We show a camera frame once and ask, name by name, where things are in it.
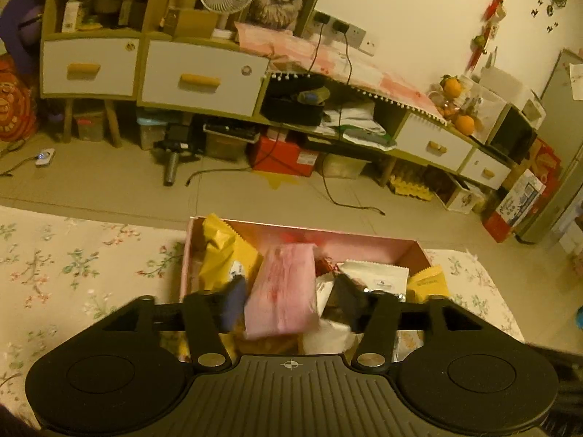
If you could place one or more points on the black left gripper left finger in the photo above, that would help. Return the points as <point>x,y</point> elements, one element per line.
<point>208,315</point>

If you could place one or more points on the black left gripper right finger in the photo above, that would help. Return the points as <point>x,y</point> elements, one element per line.
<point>375,315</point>

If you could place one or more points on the yellow cake snack packet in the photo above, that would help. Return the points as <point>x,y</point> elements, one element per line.
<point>226,255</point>

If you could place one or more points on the pink snack packet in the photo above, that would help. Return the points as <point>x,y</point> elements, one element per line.
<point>283,298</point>

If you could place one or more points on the white foil snack packet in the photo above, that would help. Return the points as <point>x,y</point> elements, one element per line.
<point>383,277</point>

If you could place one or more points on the pink silver cardboard box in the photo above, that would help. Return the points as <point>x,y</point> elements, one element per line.
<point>331,334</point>

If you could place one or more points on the yellow egg tray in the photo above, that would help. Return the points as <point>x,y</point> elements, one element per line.
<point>410,187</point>

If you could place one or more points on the floral tablecloth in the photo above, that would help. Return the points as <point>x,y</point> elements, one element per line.
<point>60,275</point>

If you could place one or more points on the clear plastic storage bin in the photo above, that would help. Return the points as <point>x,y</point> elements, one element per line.
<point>336,166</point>

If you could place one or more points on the red cardboard box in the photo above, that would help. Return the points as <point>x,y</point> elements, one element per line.
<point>281,157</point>

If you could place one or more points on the white cabinet drawer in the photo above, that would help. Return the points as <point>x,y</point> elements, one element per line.
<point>99,67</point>
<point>431,142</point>
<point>484,169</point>
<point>193,77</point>

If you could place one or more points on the orange fruit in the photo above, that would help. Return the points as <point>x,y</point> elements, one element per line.
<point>451,86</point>
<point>465,124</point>

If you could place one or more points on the white power strip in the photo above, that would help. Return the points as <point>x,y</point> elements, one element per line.
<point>44,158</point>

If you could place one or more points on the black microwave oven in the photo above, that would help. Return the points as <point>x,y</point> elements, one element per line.
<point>512,136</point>

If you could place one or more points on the left white cabinet drawer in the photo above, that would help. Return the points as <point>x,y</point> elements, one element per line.
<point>99,67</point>

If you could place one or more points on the pink cloth runner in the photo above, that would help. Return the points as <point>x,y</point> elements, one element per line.
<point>287,53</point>

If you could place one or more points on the red orange gift bag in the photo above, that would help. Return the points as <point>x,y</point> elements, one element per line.
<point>19,111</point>

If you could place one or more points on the wooden tv cabinet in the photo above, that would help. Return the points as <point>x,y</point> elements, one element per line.
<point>148,30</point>

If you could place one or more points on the purple hat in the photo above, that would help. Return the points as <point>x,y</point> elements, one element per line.
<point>21,29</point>

